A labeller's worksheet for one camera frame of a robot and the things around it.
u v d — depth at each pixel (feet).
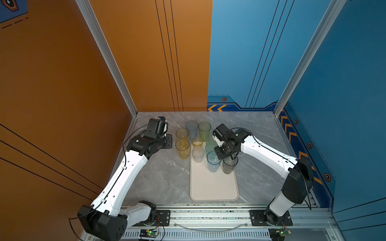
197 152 3.07
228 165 2.78
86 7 2.28
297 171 1.43
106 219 1.20
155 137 1.76
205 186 2.71
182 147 2.75
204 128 3.10
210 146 2.92
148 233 2.33
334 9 2.29
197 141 3.28
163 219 2.43
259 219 2.38
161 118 2.17
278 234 2.32
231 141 1.87
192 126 3.09
